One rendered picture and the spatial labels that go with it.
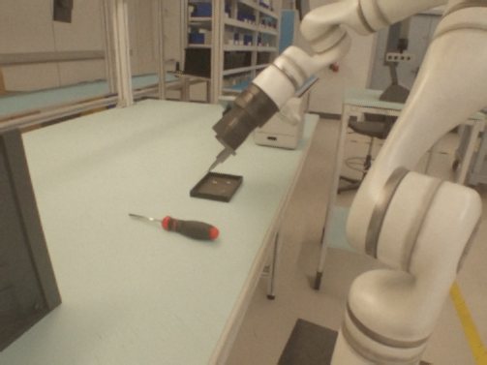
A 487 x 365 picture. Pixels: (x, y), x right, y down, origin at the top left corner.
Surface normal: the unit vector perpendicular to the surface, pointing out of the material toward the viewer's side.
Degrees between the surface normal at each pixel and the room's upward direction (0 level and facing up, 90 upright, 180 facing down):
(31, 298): 90
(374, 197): 55
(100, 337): 0
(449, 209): 37
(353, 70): 90
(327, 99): 90
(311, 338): 0
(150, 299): 0
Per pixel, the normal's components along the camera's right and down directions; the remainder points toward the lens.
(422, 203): -0.44, -0.50
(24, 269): 0.71, 0.30
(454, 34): -0.70, -0.43
